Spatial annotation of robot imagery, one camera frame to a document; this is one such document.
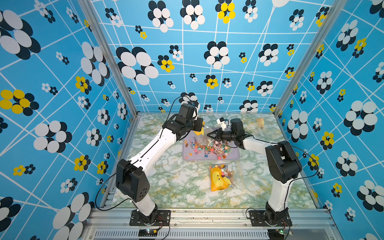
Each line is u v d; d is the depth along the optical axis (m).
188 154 0.96
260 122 1.09
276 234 0.69
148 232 0.72
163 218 0.73
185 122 0.61
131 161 0.45
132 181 0.43
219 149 0.96
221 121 0.89
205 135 0.90
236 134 0.77
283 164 0.51
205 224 0.72
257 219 0.73
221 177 0.83
